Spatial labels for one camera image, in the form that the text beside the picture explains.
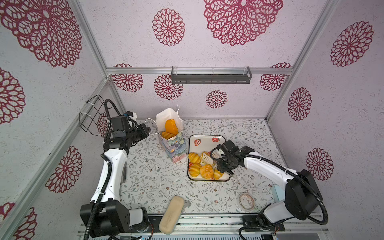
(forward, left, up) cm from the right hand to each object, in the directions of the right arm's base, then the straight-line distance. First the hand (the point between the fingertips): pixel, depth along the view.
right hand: (220, 165), depth 86 cm
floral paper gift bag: (+6, +26, +7) cm, 28 cm away
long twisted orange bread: (+22, +30, +8) cm, 38 cm away
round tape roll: (-17, -14, -9) cm, 24 cm away
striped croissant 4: (-4, +1, -5) cm, 6 cm away
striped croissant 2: (+6, +15, -4) cm, 17 cm away
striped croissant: (+16, +32, +7) cm, 36 cm away
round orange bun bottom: (-2, +8, -4) cm, 9 cm away
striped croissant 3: (-1, +15, -4) cm, 15 cm away
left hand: (+8, +38, +19) cm, 43 cm away
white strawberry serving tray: (+21, +13, -8) cm, 26 cm away
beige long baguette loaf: (-26, +25, -4) cm, 36 cm away
